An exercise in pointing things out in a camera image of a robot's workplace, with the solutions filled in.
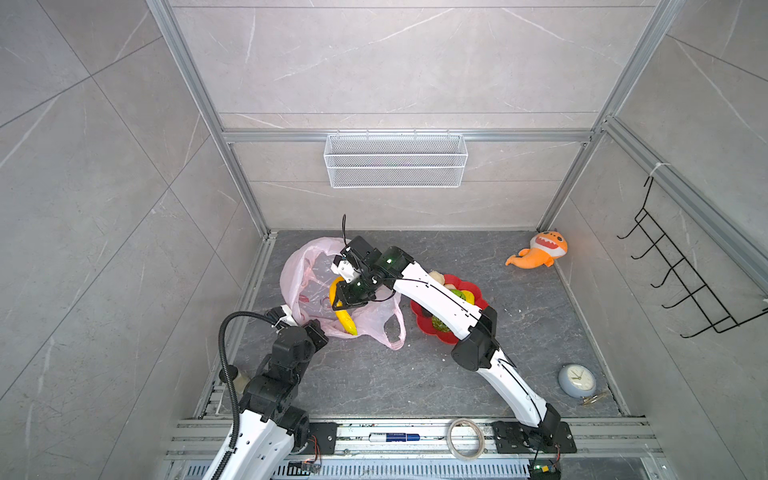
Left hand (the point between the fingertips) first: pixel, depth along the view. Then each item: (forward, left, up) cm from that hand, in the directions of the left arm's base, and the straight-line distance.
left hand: (323, 317), depth 78 cm
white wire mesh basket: (+52, -9, +13) cm, 55 cm away
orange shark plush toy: (+30, -74, -9) cm, 81 cm away
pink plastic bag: (+5, +3, +11) cm, 13 cm away
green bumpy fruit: (-10, -28, +15) cm, 33 cm away
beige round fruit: (+18, -34, -8) cm, 39 cm away
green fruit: (+12, -40, -10) cm, 43 cm away
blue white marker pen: (-26, -13, -15) cm, 33 cm away
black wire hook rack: (-5, -84, +14) cm, 86 cm away
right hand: (+2, -4, +1) cm, 5 cm away
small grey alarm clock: (-15, -69, -13) cm, 71 cm away
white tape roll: (-27, -31, -15) cm, 44 cm away
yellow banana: (-1, -5, +2) cm, 6 cm away
